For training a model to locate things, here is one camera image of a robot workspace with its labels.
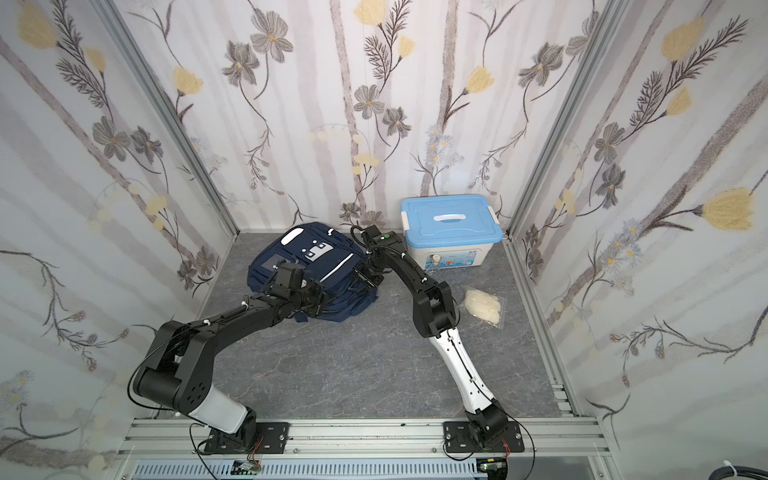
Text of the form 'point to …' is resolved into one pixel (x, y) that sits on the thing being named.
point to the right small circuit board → (491, 464)
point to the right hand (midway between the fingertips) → (353, 276)
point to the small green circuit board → (249, 467)
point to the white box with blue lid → (443, 232)
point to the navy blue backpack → (329, 258)
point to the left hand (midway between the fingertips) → (342, 289)
